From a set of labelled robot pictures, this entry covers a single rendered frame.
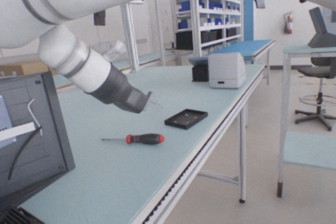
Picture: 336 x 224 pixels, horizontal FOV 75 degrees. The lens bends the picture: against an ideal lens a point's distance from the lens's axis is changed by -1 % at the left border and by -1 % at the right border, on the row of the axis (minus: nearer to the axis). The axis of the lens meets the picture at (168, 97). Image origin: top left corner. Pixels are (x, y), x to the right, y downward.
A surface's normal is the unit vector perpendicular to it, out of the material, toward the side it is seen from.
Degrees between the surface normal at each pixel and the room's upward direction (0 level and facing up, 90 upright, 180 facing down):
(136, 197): 0
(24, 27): 138
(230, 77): 90
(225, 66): 90
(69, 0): 128
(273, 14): 90
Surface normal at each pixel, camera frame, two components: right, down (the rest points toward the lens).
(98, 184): -0.11, -0.95
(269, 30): -0.50, 0.29
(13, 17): -0.05, 0.75
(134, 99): 0.52, -0.06
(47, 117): 0.61, 0.16
